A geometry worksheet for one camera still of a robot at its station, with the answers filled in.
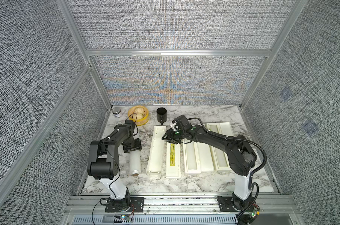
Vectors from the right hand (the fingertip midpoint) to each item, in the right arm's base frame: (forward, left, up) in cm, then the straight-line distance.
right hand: (162, 135), depth 86 cm
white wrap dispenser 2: (-8, +5, -12) cm, 15 cm away
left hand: (-3, +16, -10) cm, 20 cm away
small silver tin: (+27, +37, -9) cm, 46 cm away
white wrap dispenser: (-11, -21, -6) cm, 25 cm away
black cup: (+23, +1, -6) cm, 24 cm away
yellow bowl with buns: (+23, +18, -8) cm, 31 cm away
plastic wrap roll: (-14, +16, -8) cm, 23 cm away
